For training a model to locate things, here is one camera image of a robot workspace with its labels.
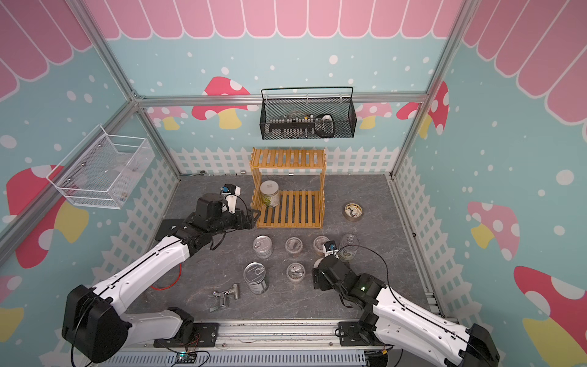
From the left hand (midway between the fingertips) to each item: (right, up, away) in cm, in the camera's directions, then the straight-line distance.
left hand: (250, 214), depth 81 cm
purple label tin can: (+3, -13, +7) cm, 15 cm away
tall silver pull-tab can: (+3, -20, -6) cm, 21 cm away
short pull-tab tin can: (+33, -9, -12) cm, 36 cm away
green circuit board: (-19, -45, -9) cm, 50 cm away
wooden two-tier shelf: (+16, +1, +24) cm, 29 cm away
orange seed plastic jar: (+25, -12, +8) cm, 29 cm away
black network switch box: (-40, -7, +18) cm, 44 cm away
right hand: (+26, -19, -1) cm, 32 cm away
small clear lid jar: (+16, -21, +1) cm, 26 cm away
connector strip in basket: (+8, +35, +12) cm, 38 cm away
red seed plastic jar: (+15, -13, +8) cm, 22 cm away
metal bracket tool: (-6, -27, +1) cm, 28 cm away
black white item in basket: (+28, +34, +9) cm, 45 cm away
